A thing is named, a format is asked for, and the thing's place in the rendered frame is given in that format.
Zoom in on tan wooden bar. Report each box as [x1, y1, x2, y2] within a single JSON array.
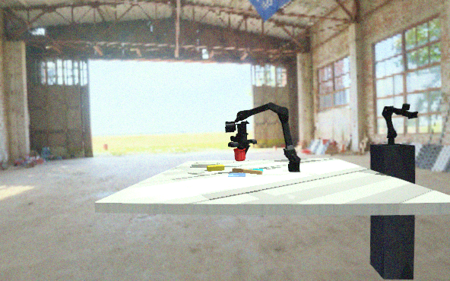
[[232, 168, 262, 175]]

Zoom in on yellow block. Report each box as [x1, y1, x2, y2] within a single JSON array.
[[207, 165, 225, 172]]

